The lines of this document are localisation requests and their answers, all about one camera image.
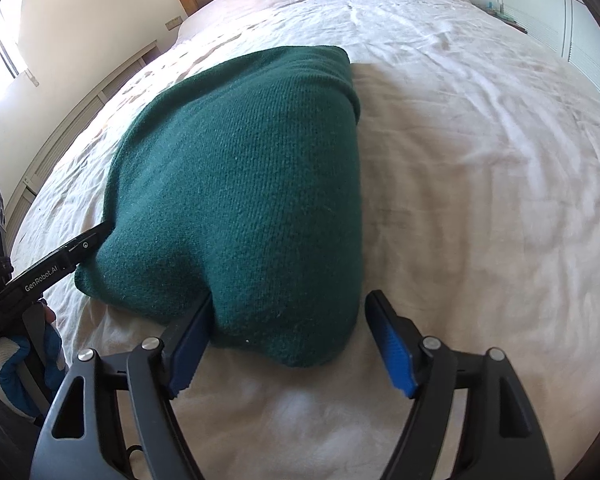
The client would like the dark green knit sweater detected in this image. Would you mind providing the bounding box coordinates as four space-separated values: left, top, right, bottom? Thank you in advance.
74 46 363 367

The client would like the blue white gloved hand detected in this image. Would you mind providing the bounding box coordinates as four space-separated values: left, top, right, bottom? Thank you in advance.
0 301 66 422

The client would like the low white radiator cabinet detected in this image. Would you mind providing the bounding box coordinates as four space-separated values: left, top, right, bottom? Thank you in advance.
6 41 160 249

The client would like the bright window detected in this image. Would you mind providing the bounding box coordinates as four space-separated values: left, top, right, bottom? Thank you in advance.
0 4 29 122

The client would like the white bed sheet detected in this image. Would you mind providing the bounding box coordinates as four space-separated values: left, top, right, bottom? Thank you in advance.
12 0 600 479

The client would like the wooden nightstand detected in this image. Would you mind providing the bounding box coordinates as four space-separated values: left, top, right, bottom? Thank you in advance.
486 8 528 35

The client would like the white louvered wardrobe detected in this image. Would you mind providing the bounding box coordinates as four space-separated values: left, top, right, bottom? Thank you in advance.
498 0 600 92

